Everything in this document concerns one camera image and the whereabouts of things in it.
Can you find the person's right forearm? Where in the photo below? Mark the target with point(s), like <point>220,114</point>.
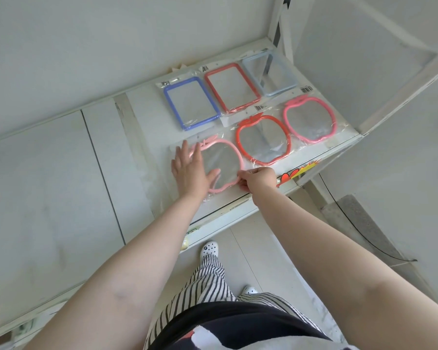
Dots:
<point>343,273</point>

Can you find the black printed shirt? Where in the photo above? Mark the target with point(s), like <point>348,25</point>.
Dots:
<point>233,320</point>

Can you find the clear tape strip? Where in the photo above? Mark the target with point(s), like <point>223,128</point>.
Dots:
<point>138,149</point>

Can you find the red yellow sticker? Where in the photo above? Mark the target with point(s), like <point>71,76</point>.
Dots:
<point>295,174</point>

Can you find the black white striped trousers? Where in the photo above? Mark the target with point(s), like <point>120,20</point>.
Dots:
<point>204,284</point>

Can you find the red rectangular mirror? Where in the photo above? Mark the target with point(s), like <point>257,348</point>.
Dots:
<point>231,87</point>

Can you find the white dotted shoe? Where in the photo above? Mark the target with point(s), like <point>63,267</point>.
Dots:
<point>249,290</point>
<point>209,250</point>

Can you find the person's left hand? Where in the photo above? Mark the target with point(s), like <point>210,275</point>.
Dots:
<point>191,174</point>

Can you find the person's left forearm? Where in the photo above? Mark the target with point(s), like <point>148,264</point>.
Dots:
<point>124,280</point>

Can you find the person's right hand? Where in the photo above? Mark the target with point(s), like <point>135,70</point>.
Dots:
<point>259,180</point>

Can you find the light blue rectangular mirror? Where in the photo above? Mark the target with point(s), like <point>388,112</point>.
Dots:
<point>272,72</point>

